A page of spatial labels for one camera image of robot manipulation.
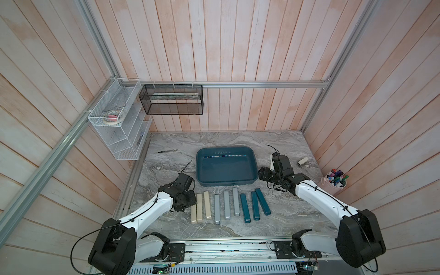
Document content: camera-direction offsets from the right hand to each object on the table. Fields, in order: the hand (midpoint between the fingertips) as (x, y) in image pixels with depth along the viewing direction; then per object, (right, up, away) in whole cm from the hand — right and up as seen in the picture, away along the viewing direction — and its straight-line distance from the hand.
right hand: (262, 171), depth 89 cm
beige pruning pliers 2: (-33, -17, -5) cm, 37 cm away
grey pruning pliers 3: (-14, -17, -5) cm, 23 cm away
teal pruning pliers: (-10, -18, -5) cm, 21 cm away
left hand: (-37, -16, -4) cm, 41 cm away
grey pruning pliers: (-24, -18, -5) cm, 30 cm away
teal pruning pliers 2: (-4, -17, -3) cm, 18 cm away
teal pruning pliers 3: (-1, -15, -3) cm, 16 cm away
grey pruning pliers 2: (-19, -17, -4) cm, 26 cm away
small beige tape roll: (+28, +4, +12) cm, 31 cm away
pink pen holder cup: (+34, -5, -5) cm, 35 cm away
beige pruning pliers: (-35, -20, -7) cm, 41 cm away
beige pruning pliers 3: (-28, -19, -5) cm, 34 cm away
